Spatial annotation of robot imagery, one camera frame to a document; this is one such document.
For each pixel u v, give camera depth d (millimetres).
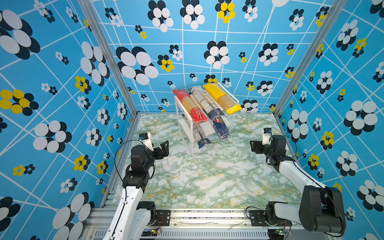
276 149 667
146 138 661
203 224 726
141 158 568
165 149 703
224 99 766
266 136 784
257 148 789
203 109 751
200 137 824
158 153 678
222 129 845
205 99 769
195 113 680
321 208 408
